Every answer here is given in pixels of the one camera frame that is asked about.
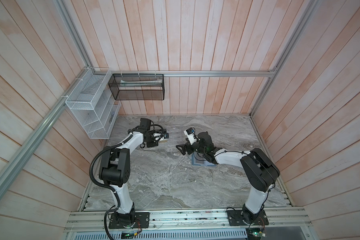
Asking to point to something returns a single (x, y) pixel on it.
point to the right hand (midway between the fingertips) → (181, 142)
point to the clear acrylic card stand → (174, 127)
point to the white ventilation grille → (164, 235)
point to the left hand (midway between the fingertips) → (156, 139)
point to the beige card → (162, 141)
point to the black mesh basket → (137, 86)
